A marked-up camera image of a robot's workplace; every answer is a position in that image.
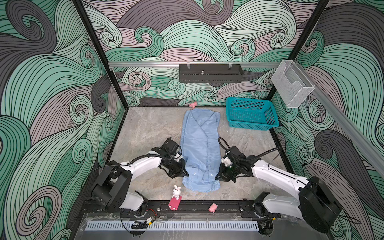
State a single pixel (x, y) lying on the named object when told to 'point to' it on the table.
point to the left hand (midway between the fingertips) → (189, 174)
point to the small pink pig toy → (213, 208)
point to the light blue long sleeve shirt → (200, 145)
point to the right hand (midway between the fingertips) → (214, 178)
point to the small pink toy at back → (193, 105)
